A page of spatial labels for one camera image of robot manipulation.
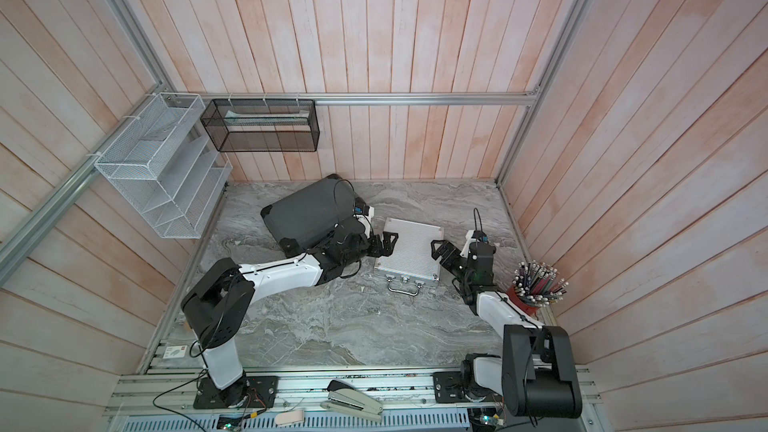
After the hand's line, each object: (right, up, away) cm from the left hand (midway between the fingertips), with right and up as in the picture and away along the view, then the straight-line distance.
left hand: (386, 239), depth 88 cm
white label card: (-58, -30, -10) cm, 66 cm away
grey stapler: (-10, -37, -17) cm, 42 cm away
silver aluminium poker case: (+8, -8, +4) cm, 12 cm away
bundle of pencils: (+40, -11, -11) cm, 43 cm away
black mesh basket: (-44, +39, +17) cm, 62 cm away
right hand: (+17, -3, +3) cm, 17 cm away
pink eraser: (-23, -40, -20) cm, 50 cm away
